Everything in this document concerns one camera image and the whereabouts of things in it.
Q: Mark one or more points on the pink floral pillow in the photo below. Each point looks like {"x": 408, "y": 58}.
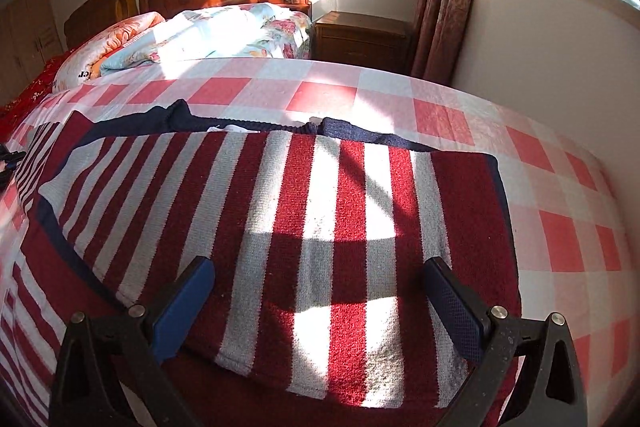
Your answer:
{"x": 84, "y": 63}

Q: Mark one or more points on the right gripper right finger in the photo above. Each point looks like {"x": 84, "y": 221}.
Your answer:
{"x": 548, "y": 391}

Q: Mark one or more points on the floral folded quilt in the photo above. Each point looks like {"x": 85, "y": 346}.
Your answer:
{"x": 245, "y": 30}

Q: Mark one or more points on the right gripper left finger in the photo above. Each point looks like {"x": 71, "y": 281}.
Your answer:
{"x": 101, "y": 357}

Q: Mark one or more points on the red grey striped sweater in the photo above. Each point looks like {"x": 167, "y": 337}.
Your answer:
{"x": 318, "y": 236}

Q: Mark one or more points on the red floral bedspread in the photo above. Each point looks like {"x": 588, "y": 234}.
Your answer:
{"x": 13, "y": 113}

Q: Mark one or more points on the wooden nightstand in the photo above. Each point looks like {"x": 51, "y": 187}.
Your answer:
{"x": 361, "y": 40}

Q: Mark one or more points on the wooden wardrobe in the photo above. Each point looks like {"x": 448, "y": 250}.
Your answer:
{"x": 29, "y": 38}

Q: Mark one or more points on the pink checkered bed sheet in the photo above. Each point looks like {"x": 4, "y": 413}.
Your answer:
{"x": 572, "y": 248}

